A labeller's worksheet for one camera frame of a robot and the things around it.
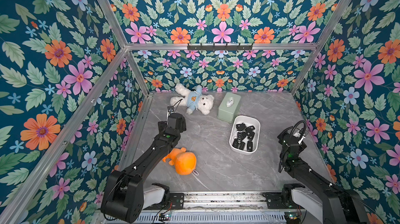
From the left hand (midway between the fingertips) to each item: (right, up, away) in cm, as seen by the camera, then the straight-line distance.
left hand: (175, 119), depth 86 cm
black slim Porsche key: (+37, -11, +6) cm, 39 cm away
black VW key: (+45, -7, +12) cm, 47 cm away
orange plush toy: (+7, -21, -9) cm, 24 cm away
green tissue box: (+32, +7, +15) cm, 36 cm away
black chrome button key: (+38, -16, +4) cm, 42 cm away
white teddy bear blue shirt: (+8, +12, +18) cm, 23 cm away
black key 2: (+43, -16, +4) cm, 46 cm away
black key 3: (+44, -10, +7) cm, 46 cm away
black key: (+35, -15, +6) cm, 38 cm away
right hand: (+65, -7, -2) cm, 66 cm away
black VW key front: (+39, -6, +12) cm, 41 cm away
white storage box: (+41, -10, +7) cm, 43 cm away
